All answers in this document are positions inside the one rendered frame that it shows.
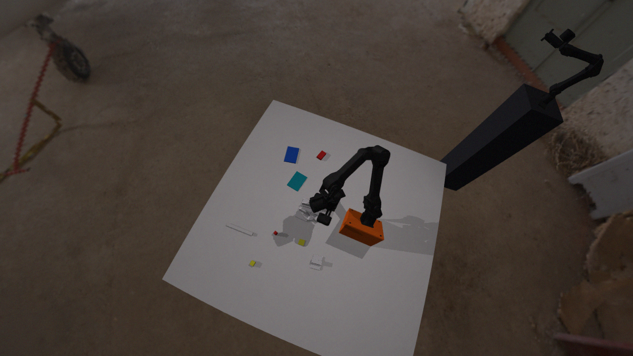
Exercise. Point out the teal flat rectangular plate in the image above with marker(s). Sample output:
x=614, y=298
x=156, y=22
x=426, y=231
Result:
x=297, y=180

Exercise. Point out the blue flat plate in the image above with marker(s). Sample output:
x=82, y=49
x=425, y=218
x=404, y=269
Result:
x=291, y=154

